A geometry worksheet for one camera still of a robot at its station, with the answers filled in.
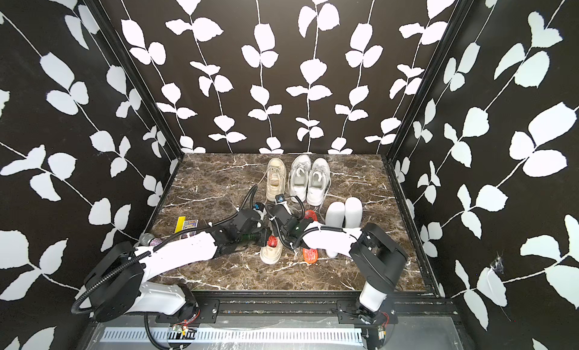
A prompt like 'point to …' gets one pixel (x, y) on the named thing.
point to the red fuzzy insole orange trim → (310, 256)
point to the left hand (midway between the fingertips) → (274, 230)
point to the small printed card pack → (190, 224)
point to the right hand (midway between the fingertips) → (277, 216)
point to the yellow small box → (180, 222)
